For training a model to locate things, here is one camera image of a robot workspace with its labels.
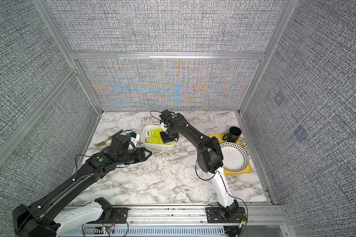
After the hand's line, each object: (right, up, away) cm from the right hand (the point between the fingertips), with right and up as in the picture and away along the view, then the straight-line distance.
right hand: (165, 137), depth 92 cm
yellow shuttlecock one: (-8, +1, +11) cm, 14 cm away
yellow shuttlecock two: (-8, -2, +8) cm, 11 cm away
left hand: (-5, -7, -18) cm, 20 cm away
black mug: (+44, 0, +4) cm, 44 cm away
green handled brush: (-44, -5, +9) cm, 45 cm away
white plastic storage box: (-14, +5, +11) cm, 19 cm away
